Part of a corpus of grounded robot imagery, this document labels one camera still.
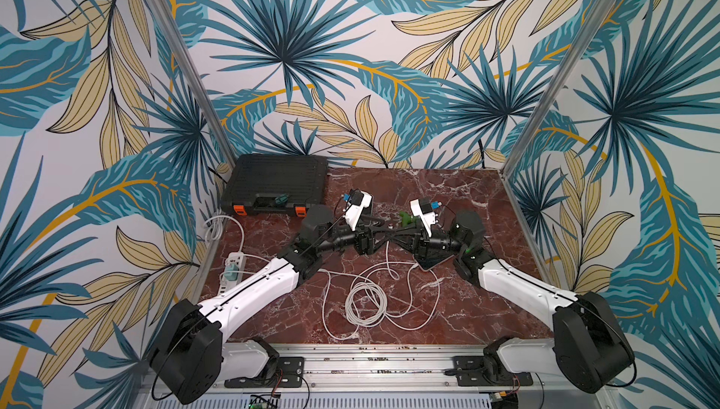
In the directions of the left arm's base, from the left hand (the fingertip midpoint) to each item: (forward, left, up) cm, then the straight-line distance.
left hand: (387, 231), depth 70 cm
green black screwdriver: (+23, +35, -17) cm, 45 cm away
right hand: (-5, +3, -2) cm, 7 cm away
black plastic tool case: (+33, +40, -22) cm, 56 cm away
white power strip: (+3, +47, -23) cm, 53 cm away
